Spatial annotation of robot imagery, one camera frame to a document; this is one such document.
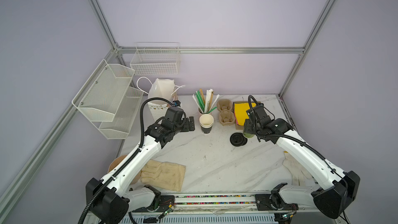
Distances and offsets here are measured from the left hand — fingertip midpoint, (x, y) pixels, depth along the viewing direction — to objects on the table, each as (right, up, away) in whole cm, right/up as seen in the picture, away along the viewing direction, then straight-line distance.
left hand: (184, 123), depth 79 cm
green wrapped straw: (+8, +12, +20) cm, 24 cm away
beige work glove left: (-9, -28, +3) cm, 30 cm away
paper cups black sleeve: (+12, 0, +15) cm, 19 cm away
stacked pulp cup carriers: (+26, +2, +26) cm, 36 cm away
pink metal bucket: (+8, +4, +20) cm, 22 cm away
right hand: (+33, -1, 0) cm, 33 cm away
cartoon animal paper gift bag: (-18, +21, +22) cm, 35 cm away
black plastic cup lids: (+31, -12, +16) cm, 37 cm away
